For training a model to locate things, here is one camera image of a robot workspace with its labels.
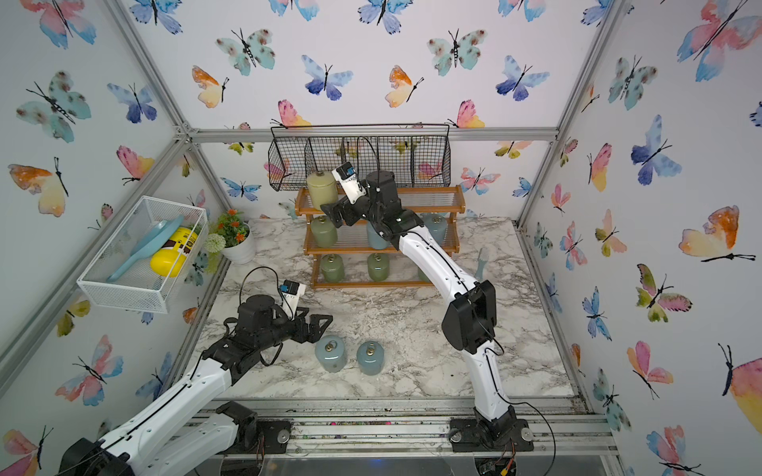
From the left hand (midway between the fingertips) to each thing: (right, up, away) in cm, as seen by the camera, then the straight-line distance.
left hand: (323, 312), depth 80 cm
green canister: (-1, +22, +9) cm, 24 cm away
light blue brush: (+52, +14, +30) cm, 61 cm away
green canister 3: (+14, +12, +18) cm, 26 cm away
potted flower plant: (-35, +21, +21) cm, 46 cm away
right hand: (+4, +32, -1) cm, 33 cm away
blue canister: (+13, -11, -1) cm, 17 cm away
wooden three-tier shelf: (+3, +15, +31) cm, 34 cm away
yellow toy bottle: (-33, +14, -11) cm, 38 cm away
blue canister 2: (+13, +20, +11) cm, 26 cm away
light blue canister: (+3, -10, -1) cm, 11 cm away
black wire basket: (+26, +47, +14) cm, 56 cm away
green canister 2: (-1, +11, +18) cm, 21 cm away
